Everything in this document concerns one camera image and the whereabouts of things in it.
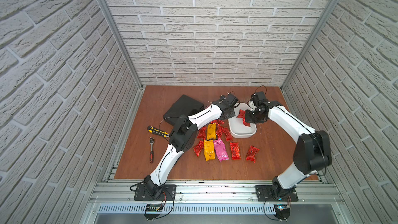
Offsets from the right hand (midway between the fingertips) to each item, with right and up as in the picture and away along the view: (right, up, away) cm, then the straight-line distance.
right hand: (249, 119), depth 90 cm
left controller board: (-52, -41, -19) cm, 69 cm away
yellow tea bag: (-23, -8, +1) cm, 24 cm away
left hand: (-8, +3, +7) cm, 10 cm away
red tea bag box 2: (-10, -17, -5) cm, 20 cm away
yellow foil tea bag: (-24, -17, -5) cm, 30 cm away
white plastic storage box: (-6, -6, +5) cm, 10 cm away
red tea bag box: (-3, -2, -2) cm, 4 cm away
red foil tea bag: (-30, -16, -2) cm, 34 cm away
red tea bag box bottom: (0, -19, -6) cm, 20 cm away
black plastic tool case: (-41, +7, +10) cm, 43 cm away
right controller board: (+10, -41, -19) cm, 46 cm away
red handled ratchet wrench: (-59, -12, 0) cm, 60 cm away
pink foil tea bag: (-18, -17, -5) cm, 25 cm away
